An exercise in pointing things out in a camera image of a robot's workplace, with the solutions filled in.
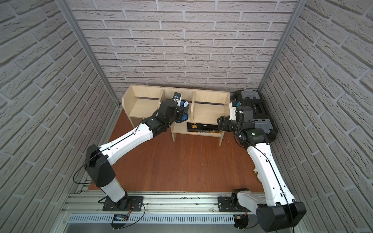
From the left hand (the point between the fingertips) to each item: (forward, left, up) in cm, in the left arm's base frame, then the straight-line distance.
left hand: (175, 102), depth 81 cm
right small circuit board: (-55, -34, -29) cm, 70 cm away
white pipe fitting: (-31, -47, -26) cm, 62 cm away
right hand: (-13, -26, 0) cm, 29 cm away
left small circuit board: (-53, +27, -32) cm, 68 cm away
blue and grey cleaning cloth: (-5, -5, +3) cm, 8 cm away
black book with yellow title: (-8, -14, -15) cm, 22 cm away
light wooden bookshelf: (0, -17, -3) cm, 18 cm away
